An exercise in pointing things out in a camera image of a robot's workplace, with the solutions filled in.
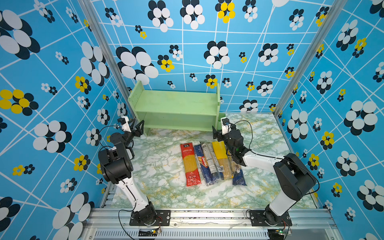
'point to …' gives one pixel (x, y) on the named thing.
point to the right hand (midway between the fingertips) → (222, 124)
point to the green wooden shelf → (187, 110)
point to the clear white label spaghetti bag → (216, 170)
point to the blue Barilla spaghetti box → (210, 178)
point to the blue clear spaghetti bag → (238, 178)
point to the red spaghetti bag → (192, 173)
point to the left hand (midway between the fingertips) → (140, 120)
